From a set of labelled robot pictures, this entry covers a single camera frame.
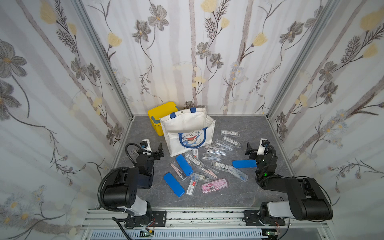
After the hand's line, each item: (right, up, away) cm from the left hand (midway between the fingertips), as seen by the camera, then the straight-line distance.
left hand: (154, 143), depth 89 cm
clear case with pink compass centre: (+28, -13, +1) cm, 31 cm away
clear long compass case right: (+46, -16, -1) cm, 49 cm away
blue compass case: (+12, -24, -3) cm, 27 cm away
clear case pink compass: (+14, -17, +1) cm, 22 cm away
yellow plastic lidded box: (-3, +19, +15) cm, 25 cm away
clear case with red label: (+23, -23, -5) cm, 33 cm away
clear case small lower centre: (+30, -20, -3) cm, 36 cm away
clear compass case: (+50, +5, +19) cm, 54 cm away
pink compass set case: (+36, -24, -5) cm, 44 cm away
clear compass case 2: (+51, -1, +15) cm, 53 cm away
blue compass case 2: (+18, -14, +4) cm, 23 cm away
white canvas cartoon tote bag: (+20, +7, +12) cm, 25 cm away
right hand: (+63, 0, -3) cm, 63 cm away
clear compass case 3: (+35, -10, +7) cm, 37 cm away
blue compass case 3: (+53, -14, +4) cm, 55 cm away
